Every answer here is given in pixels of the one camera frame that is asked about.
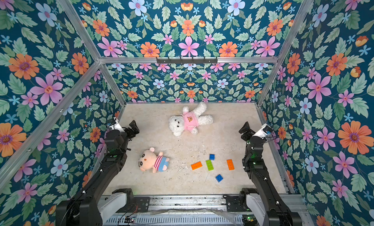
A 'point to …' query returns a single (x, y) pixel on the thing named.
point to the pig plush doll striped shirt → (149, 160)
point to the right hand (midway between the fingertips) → (253, 125)
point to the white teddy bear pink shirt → (190, 121)
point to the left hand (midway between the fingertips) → (128, 122)
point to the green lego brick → (210, 165)
